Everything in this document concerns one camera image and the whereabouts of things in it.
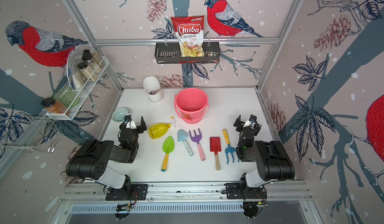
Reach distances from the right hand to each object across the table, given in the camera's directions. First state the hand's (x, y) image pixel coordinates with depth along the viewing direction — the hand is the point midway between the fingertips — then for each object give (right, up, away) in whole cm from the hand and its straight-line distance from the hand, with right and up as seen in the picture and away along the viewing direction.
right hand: (247, 116), depth 90 cm
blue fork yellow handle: (-12, -19, -2) cm, 23 cm away
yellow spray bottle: (-56, -9, +4) cm, 56 cm away
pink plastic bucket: (-35, +7, +18) cm, 40 cm away
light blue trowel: (-40, -12, +2) cm, 42 cm away
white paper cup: (-64, +19, +18) cm, 69 cm away
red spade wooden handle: (-20, -18, -1) cm, 27 cm away
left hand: (-68, +1, 0) cm, 68 cm away
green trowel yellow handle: (-48, -19, -1) cm, 52 cm away
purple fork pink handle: (-30, -14, +1) cm, 33 cm away
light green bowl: (-85, 0, +11) cm, 86 cm away
